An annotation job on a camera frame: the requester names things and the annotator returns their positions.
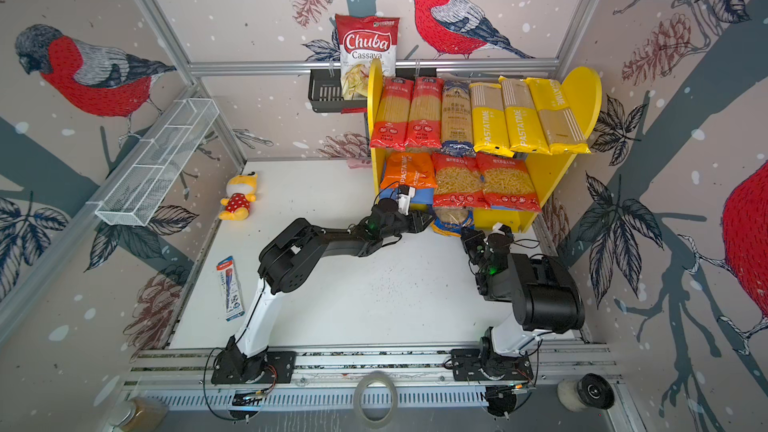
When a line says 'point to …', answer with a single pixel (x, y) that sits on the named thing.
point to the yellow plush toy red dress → (241, 190)
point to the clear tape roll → (357, 401)
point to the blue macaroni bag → (449, 220)
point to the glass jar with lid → (144, 414)
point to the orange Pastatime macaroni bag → (409, 168)
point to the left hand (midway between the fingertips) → (434, 217)
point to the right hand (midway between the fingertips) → (458, 229)
